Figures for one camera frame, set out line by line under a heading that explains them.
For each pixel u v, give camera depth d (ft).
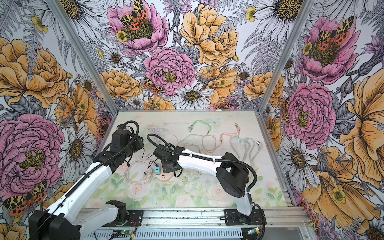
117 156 1.86
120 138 1.94
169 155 2.09
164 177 2.79
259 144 3.31
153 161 3.14
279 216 2.50
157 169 2.73
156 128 3.46
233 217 2.44
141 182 2.81
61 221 1.26
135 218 2.41
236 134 3.56
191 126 3.67
